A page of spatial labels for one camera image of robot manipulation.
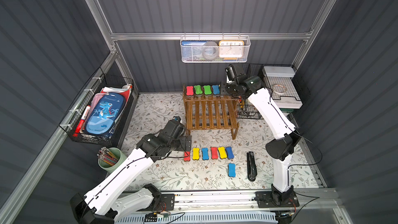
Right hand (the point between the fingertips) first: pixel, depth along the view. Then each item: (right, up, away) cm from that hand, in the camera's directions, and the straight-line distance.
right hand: (227, 86), depth 80 cm
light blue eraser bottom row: (-11, -39, +9) cm, 41 cm away
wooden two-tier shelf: (-9, -14, +11) cm, 20 cm away
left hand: (-23, -27, -7) cm, 36 cm away
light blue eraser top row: (-6, -1, +2) cm, 6 cm away
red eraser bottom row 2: (-6, -37, +9) cm, 39 cm away
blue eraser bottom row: (+3, -37, +9) cm, 38 cm away
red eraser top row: (-20, -2, +2) cm, 20 cm away
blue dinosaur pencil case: (-54, -14, -16) cm, 58 cm away
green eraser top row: (-15, -1, +3) cm, 16 cm away
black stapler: (+13, -43, -1) cm, 45 cm away
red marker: (-64, -17, -16) cm, 68 cm away
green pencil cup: (-57, -35, -8) cm, 68 cm away
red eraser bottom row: (-21, -40, +6) cm, 46 cm away
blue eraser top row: (+3, -45, +2) cm, 45 cm away
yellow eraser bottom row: (-17, -38, +9) cm, 42 cm away
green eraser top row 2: (-10, -1, +2) cm, 11 cm away
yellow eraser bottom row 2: (-2, -37, +9) cm, 38 cm away
